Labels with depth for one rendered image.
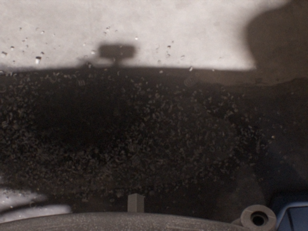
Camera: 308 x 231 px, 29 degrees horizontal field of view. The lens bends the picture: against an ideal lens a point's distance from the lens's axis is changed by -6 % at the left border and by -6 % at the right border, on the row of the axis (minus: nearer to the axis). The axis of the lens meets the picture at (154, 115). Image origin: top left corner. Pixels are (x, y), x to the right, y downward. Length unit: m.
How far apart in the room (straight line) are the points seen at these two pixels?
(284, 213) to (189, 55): 0.40
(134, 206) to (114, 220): 0.17
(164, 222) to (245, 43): 0.29
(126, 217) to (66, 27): 0.26
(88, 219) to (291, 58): 0.37
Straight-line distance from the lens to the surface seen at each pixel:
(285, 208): 1.07
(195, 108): 0.85
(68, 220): 0.59
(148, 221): 0.59
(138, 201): 0.76
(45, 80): 0.80
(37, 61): 0.77
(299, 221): 1.06
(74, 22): 0.75
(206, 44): 0.78
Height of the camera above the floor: 0.59
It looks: 44 degrees down
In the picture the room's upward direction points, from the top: 173 degrees clockwise
